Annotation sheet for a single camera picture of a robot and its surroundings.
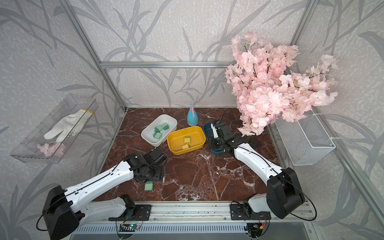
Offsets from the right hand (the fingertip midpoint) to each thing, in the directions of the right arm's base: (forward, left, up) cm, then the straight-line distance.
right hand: (210, 139), depth 86 cm
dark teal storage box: (+15, 0, -15) cm, 21 cm away
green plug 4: (-22, +34, -11) cm, 42 cm away
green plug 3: (+16, +37, -11) cm, 42 cm away
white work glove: (-5, +66, +20) cm, 69 cm away
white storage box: (+22, +36, -11) cm, 44 cm away
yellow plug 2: (+2, +16, -11) cm, 20 cm away
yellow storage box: (+8, +23, -13) cm, 27 cm away
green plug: (+11, +36, -11) cm, 39 cm away
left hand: (-20, +29, -6) cm, 35 cm away
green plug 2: (+18, +31, -12) cm, 38 cm away
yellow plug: (+7, +15, -11) cm, 20 cm away
